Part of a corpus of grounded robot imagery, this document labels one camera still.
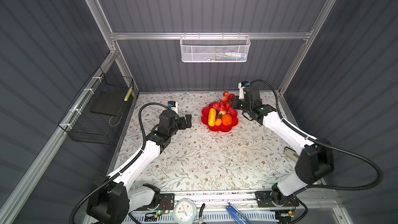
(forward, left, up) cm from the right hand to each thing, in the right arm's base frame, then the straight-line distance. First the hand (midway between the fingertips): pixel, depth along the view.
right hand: (233, 99), depth 85 cm
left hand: (-9, +27, -3) cm, 29 cm away
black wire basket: (-15, +68, +7) cm, 70 cm away
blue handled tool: (-51, +2, -21) cm, 55 cm away
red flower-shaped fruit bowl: (-6, +4, -22) cm, 23 cm away
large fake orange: (-1, +2, -17) cm, 18 cm away
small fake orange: (-2, +7, -19) cm, 20 cm away
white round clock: (-50, +25, -19) cm, 59 cm away
